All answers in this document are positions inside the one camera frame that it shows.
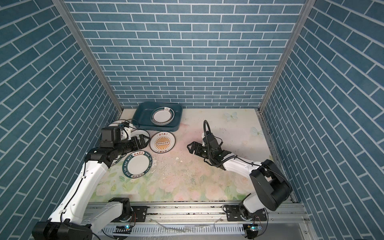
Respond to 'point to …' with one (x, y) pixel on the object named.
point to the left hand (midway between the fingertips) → (144, 140)
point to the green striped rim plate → (162, 115)
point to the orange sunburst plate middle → (162, 142)
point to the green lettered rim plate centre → (137, 164)
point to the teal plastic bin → (142, 119)
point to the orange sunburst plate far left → (116, 124)
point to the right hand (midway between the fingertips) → (190, 146)
